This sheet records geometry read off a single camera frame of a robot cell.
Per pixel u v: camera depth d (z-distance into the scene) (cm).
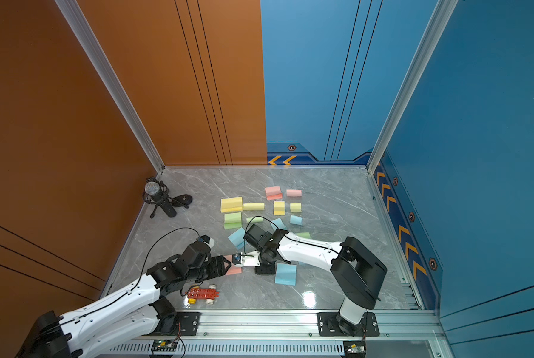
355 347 71
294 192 109
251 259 73
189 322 74
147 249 92
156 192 83
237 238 94
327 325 72
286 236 59
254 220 100
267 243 62
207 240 77
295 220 100
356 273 43
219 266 72
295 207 105
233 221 100
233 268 84
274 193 109
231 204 105
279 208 103
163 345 71
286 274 81
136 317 58
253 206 105
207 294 78
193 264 62
